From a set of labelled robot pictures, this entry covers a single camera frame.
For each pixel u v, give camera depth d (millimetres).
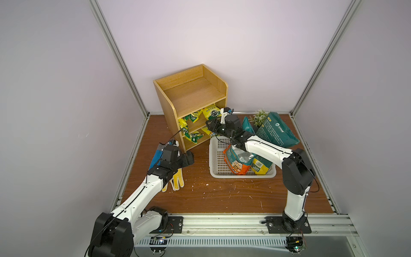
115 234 388
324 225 748
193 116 906
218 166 921
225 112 788
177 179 875
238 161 794
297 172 481
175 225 735
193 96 876
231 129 674
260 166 836
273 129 771
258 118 938
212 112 946
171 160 631
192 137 1004
